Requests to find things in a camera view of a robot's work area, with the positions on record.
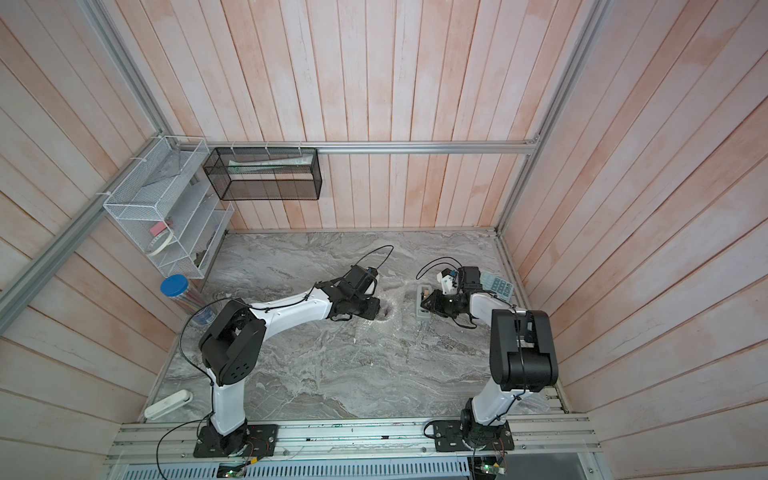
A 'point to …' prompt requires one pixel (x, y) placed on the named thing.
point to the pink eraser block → (157, 228)
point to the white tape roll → (155, 252)
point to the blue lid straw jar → (192, 303)
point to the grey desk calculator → (497, 286)
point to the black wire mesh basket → (265, 173)
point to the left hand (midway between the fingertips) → (372, 311)
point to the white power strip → (169, 404)
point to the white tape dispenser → (422, 293)
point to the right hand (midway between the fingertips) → (425, 302)
